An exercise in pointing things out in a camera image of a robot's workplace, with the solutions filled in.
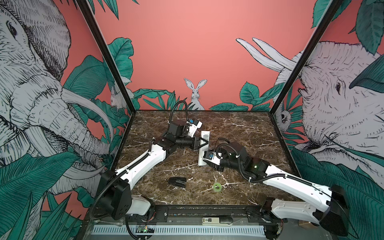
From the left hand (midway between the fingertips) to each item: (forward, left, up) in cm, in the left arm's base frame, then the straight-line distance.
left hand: (207, 140), depth 73 cm
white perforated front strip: (-35, +10, -25) cm, 44 cm away
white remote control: (+2, +1, +2) cm, 3 cm away
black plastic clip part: (-12, +16, -23) cm, 31 cm away
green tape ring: (-15, -6, -25) cm, 30 cm away
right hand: (-7, +2, -2) cm, 7 cm away
